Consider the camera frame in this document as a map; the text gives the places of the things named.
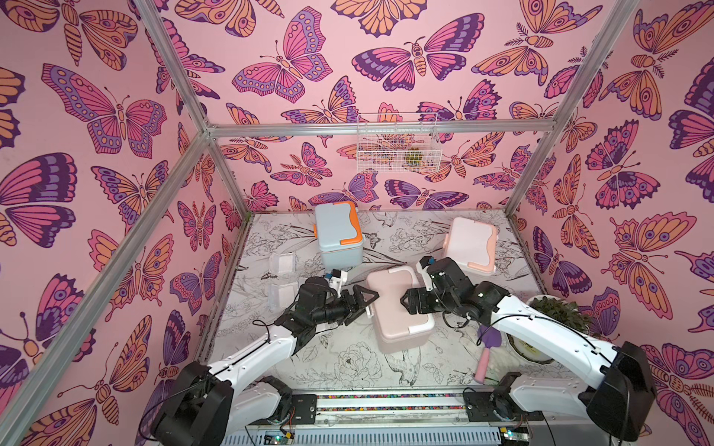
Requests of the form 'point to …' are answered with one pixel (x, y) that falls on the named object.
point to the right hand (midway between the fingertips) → (413, 297)
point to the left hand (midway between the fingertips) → (376, 302)
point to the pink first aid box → (396, 329)
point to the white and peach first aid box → (472, 244)
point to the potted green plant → (558, 308)
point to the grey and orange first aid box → (339, 234)
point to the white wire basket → (398, 142)
